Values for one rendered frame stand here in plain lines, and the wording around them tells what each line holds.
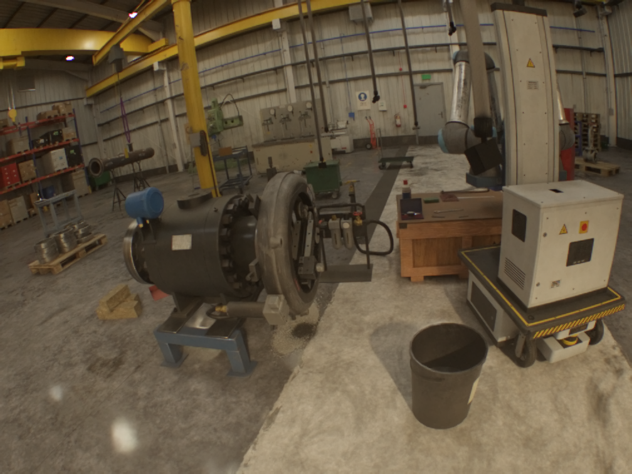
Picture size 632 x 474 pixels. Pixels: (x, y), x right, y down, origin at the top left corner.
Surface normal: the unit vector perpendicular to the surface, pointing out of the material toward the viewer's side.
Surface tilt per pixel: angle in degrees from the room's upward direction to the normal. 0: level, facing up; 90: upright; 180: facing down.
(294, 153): 91
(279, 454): 0
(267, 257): 78
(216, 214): 35
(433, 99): 90
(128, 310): 90
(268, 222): 55
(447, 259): 90
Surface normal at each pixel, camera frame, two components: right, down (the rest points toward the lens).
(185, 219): -0.23, -0.53
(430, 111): -0.31, 0.36
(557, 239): -0.02, 0.34
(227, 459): -0.14, -0.93
